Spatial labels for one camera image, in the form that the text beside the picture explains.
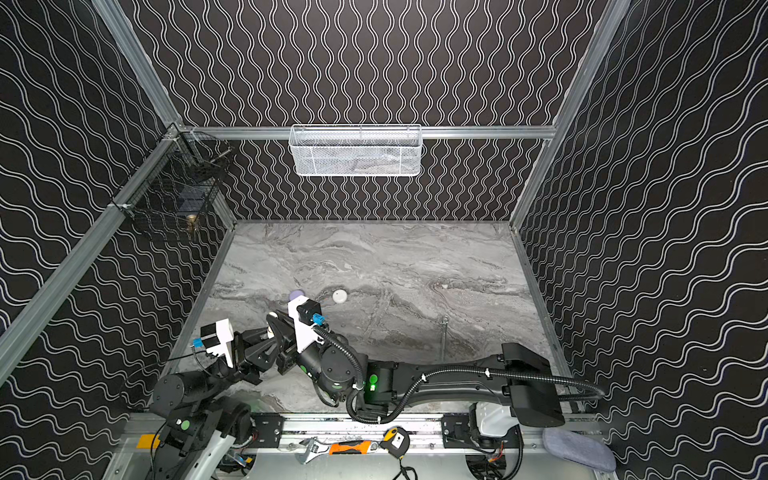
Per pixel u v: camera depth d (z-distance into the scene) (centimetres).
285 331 51
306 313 46
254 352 55
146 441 73
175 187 94
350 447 72
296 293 101
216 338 51
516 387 41
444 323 94
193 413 52
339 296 98
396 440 71
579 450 70
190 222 83
